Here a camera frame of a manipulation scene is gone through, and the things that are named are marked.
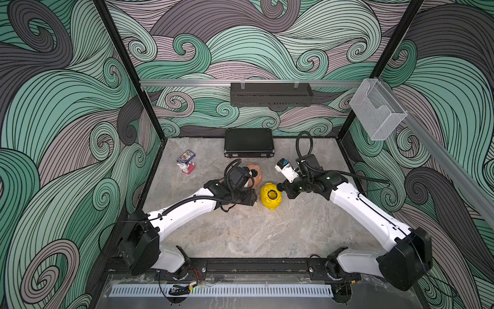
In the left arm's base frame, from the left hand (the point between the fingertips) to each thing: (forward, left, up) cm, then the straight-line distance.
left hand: (254, 195), depth 79 cm
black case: (+39, +1, -9) cm, 40 cm away
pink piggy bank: (+12, -2, -7) cm, 14 cm away
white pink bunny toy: (+21, +35, -10) cm, 42 cm away
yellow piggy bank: (+3, -8, -6) cm, 11 cm away
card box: (+31, +38, -13) cm, 51 cm away
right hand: (+3, -11, +2) cm, 12 cm away
